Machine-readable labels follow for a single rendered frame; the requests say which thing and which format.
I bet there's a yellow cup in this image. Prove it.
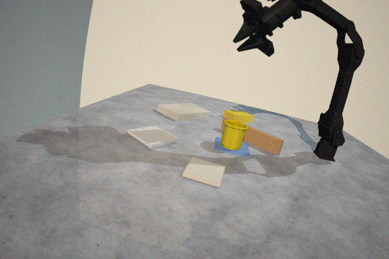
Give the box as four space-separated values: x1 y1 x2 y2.
221 120 249 150

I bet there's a beige flat rectangular mat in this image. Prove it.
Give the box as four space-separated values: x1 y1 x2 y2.
183 158 225 187

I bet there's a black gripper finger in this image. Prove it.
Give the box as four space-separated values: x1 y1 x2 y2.
233 14 260 43
237 35 265 52

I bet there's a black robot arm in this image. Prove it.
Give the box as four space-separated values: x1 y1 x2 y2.
273 0 365 161

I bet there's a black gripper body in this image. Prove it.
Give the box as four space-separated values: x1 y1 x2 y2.
240 0 285 57

